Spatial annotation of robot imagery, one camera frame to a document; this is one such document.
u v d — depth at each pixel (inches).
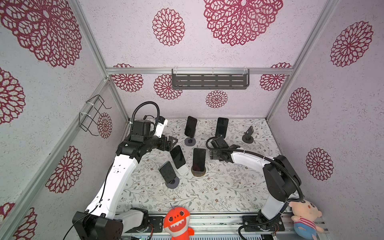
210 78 35.8
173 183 34.4
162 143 25.0
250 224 28.8
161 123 25.0
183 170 35.9
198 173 36.1
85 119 28.7
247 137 41.6
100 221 14.4
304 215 27.6
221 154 28.3
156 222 29.3
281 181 18.6
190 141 41.8
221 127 38.2
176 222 26.5
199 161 33.5
